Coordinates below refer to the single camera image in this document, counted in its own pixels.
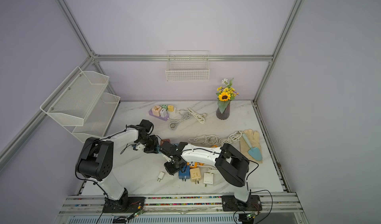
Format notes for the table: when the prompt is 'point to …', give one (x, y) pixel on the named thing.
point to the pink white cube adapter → (156, 110)
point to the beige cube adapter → (195, 175)
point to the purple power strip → (164, 118)
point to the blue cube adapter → (185, 175)
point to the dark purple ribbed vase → (225, 114)
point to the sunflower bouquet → (226, 93)
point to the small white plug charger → (160, 176)
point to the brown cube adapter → (161, 141)
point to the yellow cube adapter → (171, 108)
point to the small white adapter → (163, 112)
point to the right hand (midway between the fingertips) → (173, 172)
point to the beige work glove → (253, 137)
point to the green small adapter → (164, 106)
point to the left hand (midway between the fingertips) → (160, 146)
